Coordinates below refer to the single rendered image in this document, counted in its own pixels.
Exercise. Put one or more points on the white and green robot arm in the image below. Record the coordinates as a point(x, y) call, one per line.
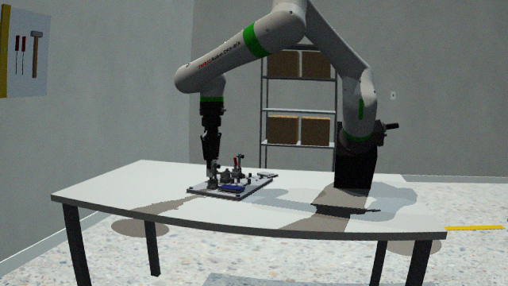
point(288, 23)

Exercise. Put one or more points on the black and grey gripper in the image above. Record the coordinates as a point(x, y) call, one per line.
point(214, 140)

